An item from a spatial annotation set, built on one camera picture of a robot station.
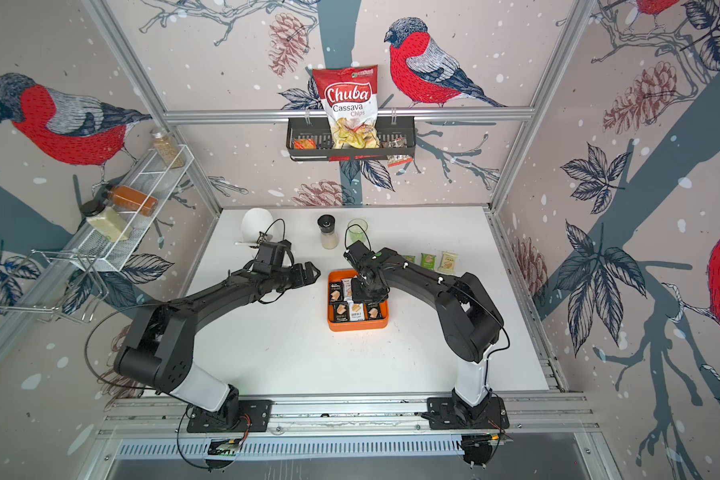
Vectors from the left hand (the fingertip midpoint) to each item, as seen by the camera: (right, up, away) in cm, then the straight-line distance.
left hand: (315, 269), depth 92 cm
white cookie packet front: (+13, -13, -3) cm, 18 cm away
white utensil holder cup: (-22, +15, +8) cm, 28 cm away
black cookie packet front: (+9, -12, -3) cm, 15 cm away
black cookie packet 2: (+19, -12, -2) cm, 23 cm away
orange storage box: (+17, -17, -3) cm, 24 cm away
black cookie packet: (+7, -7, +1) cm, 10 cm away
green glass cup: (+12, +12, +19) cm, 26 cm away
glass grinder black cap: (+3, +15, +9) cm, 17 cm away
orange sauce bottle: (-42, +20, -19) cm, 50 cm away
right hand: (+15, -8, -2) cm, 17 cm away
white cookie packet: (+10, -7, +3) cm, 12 cm away
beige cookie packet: (+45, +1, +12) cm, 47 cm away
